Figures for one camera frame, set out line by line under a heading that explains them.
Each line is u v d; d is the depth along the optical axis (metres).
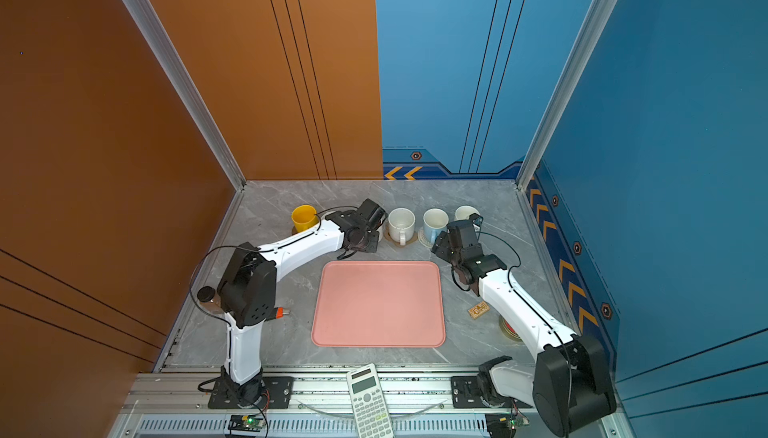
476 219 0.76
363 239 0.71
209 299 0.80
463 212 0.98
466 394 0.72
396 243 0.99
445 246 0.77
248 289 0.51
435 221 1.00
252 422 0.71
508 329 0.81
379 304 0.88
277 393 0.74
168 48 0.83
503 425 0.70
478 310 0.86
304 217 0.98
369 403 0.71
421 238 1.02
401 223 1.03
